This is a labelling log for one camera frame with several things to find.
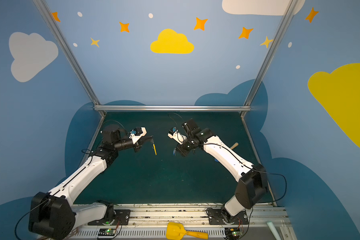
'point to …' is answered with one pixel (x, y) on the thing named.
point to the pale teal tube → (273, 230)
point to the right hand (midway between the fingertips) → (178, 147)
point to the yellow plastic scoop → (176, 231)
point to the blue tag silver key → (174, 152)
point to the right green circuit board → (232, 233)
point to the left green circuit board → (107, 232)
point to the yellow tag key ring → (154, 148)
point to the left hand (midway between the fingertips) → (151, 135)
